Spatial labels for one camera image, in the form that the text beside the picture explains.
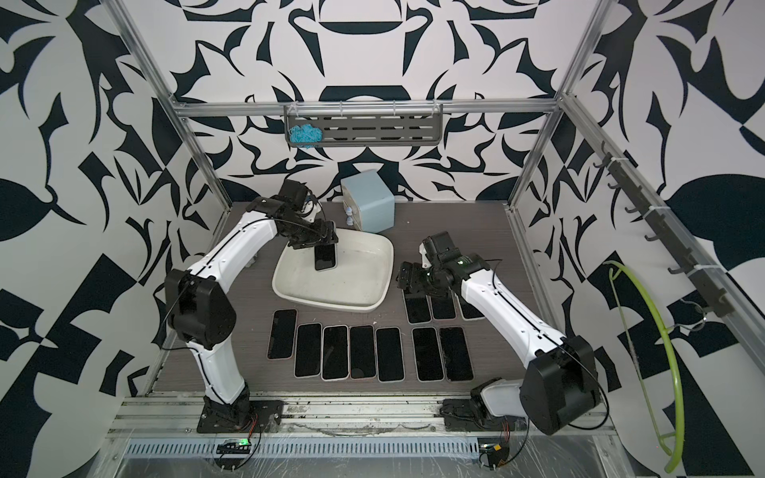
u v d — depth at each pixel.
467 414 0.74
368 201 1.00
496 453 0.71
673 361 0.52
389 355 0.84
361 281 0.99
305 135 0.91
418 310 0.92
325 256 0.85
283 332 0.87
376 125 0.94
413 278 0.72
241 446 0.73
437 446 0.71
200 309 0.49
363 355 0.85
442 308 0.92
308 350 0.85
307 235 0.77
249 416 0.70
